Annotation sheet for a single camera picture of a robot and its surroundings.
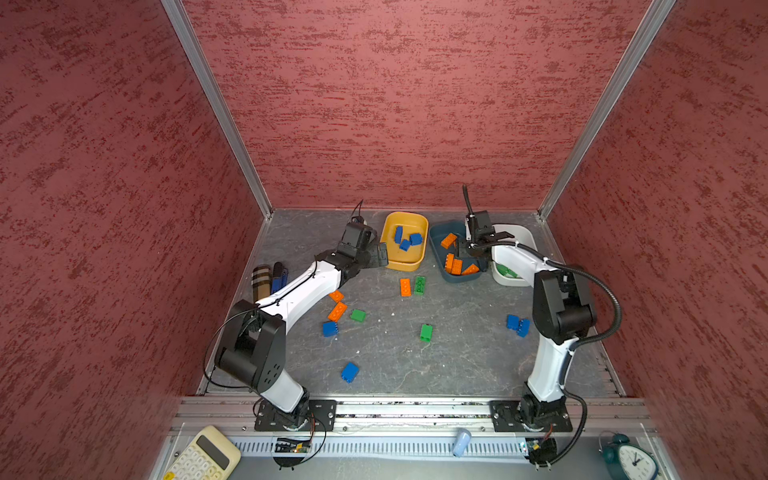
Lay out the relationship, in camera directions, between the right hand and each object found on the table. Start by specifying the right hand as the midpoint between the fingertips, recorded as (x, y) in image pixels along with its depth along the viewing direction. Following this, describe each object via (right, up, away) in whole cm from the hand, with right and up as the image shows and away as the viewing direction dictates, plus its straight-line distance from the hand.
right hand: (463, 252), depth 100 cm
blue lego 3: (-36, -33, -19) cm, 52 cm away
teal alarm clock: (+29, -46, -34) cm, 64 cm away
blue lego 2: (-44, -23, -11) cm, 51 cm away
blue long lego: (-22, +6, +13) cm, 26 cm away
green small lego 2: (-14, -23, -14) cm, 31 cm away
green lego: (-15, -10, 0) cm, 18 cm away
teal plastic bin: (-6, +7, +14) cm, 17 cm away
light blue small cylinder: (-8, -44, -31) cm, 54 cm away
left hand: (-31, -1, -10) cm, 32 cm away
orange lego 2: (-4, -4, +3) cm, 7 cm away
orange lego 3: (+3, -6, +1) cm, 7 cm away
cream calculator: (-67, -46, -32) cm, 87 cm away
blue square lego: (-16, +4, +8) cm, 18 cm away
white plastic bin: (+24, +6, +9) cm, 26 cm away
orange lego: (-3, +4, +9) cm, 10 cm away
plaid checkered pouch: (-67, -10, -4) cm, 68 cm away
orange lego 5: (-43, -15, -3) cm, 45 cm away
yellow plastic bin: (-19, +6, +14) cm, 24 cm away
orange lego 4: (-20, -12, -2) cm, 23 cm away
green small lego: (-35, -20, -8) cm, 41 cm away
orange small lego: (-1, -6, +3) cm, 6 cm away
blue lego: (-20, +2, +11) cm, 23 cm away
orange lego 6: (-42, -19, -7) cm, 47 cm away
